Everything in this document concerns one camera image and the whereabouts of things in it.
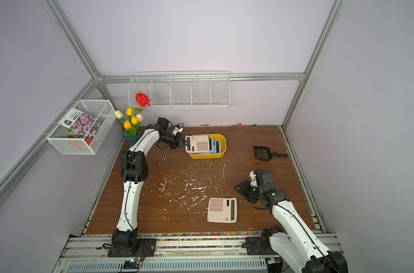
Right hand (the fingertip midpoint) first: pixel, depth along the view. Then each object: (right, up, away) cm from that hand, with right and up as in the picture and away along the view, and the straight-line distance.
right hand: (235, 187), depth 82 cm
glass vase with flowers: (-51, +30, +1) cm, 60 cm away
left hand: (-25, +21, +18) cm, 37 cm away
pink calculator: (-21, +21, +20) cm, 36 cm away
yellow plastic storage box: (-13, +14, +20) cm, 28 cm away
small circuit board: (-47, -30, -10) cm, 57 cm away
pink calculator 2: (-6, -11, +1) cm, 13 cm away
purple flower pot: (-68, +29, -7) cm, 74 cm away
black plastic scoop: (+22, +15, +24) cm, 36 cm away
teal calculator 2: (-12, +21, +21) cm, 32 cm away
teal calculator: (-9, +20, +24) cm, 32 cm away
